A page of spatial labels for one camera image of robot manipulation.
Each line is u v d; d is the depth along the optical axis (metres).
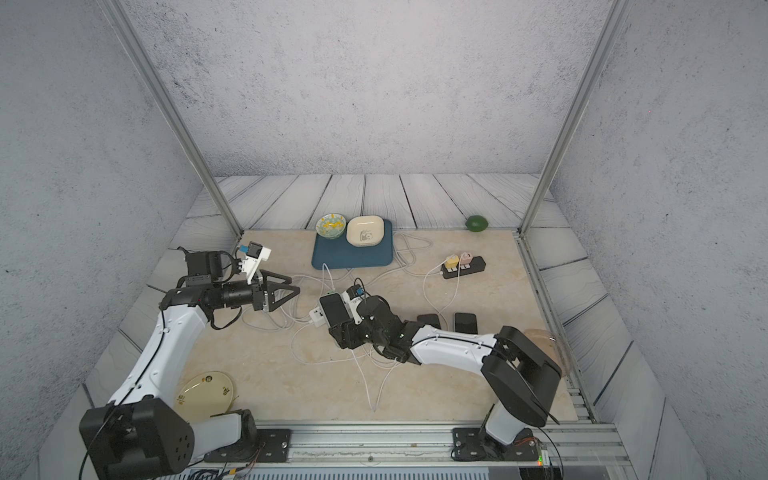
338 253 1.14
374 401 0.79
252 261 0.67
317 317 0.93
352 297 0.73
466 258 1.03
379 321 0.62
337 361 0.87
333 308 0.84
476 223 1.19
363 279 1.05
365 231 1.17
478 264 1.07
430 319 0.98
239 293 0.66
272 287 0.65
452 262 1.05
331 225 1.19
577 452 0.73
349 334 0.71
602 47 0.75
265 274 0.74
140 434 0.39
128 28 0.72
